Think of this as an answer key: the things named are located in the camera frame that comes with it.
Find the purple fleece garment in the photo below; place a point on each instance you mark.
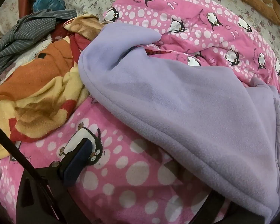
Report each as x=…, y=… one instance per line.
x=177, y=98

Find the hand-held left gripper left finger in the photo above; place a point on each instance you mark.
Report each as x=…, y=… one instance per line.
x=80, y=155

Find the pink penguin print blanket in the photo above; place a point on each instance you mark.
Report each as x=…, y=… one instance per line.
x=130, y=179

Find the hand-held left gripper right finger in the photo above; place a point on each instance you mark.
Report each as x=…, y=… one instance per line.
x=215, y=199

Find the orange yellow cartoon blanket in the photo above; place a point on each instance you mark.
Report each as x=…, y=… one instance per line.
x=37, y=98

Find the orange quilted cushion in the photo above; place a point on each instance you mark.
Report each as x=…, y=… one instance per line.
x=259, y=2

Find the grey striped garment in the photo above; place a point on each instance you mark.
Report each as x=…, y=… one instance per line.
x=21, y=35

